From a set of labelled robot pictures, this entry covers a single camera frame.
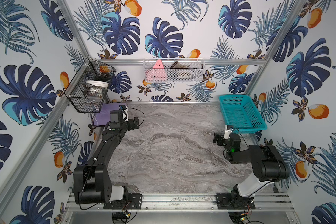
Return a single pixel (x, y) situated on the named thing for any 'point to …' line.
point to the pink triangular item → (157, 73)
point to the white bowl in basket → (100, 84)
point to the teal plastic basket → (241, 114)
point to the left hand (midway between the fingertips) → (131, 118)
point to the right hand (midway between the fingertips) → (223, 133)
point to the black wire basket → (87, 92)
